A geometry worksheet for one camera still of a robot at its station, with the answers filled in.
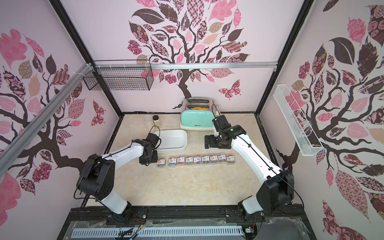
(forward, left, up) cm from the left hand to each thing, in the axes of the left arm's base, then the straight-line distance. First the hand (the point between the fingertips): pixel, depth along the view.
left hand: (150, 162), depth 91 cm
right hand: (+2, -38, +16) cm, 41 cm away
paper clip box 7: (+2, -40, 0) cm, 40 cm away
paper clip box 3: (+1, -19, 0) cm, 19 cm away
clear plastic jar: (+28, +5, +7) cm, 29 cm away
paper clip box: (0, -7, +1) cm, 7 cm away
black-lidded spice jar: (+31, 0, +6) cm, 32 cm away
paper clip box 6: (+2, -35, 0) cm, 35 cm away
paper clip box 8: (+3, -45, 0) cm, 45 cm away
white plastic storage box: (+19, -12, -2) cm, 23 cm away
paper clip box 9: (+2, -50, 0) cm, 50 cm away
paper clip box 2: (+1, -14, 0) cm, 14 cm away
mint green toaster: (+29, -30, +14) cm, 44 cm away
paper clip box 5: (+1, -30, -1) cm, 30 cm away
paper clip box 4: (0, -24, 0) cm, 24 cm away
